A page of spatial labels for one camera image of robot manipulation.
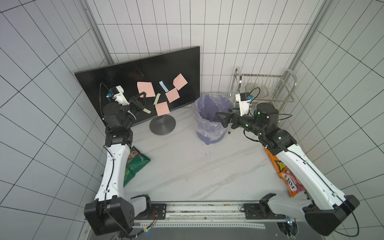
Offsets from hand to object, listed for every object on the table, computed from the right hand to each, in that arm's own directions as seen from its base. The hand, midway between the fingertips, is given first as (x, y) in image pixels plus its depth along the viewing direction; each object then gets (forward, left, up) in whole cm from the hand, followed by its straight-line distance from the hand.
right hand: (216, 112), depth 64 cm
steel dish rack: (+46, -50, -21) cm, 71 cm away
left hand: (+7, +33, +3) cm, 33 cm away
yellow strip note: (+11, +38, -13) cm, 42 cm away
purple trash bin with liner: (+1, +2, -13) cm, 13 cm away
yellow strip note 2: (+17, +32, -8) cm, 37 cm away
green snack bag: (-11, +43, -31) cm, 55 cm away
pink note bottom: (+15, +30, -14) cm, 37 cm away
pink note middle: (+21, +24, -8) cm, 33 cm away
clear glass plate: (+32, -28, -12) cm, 44 cm away
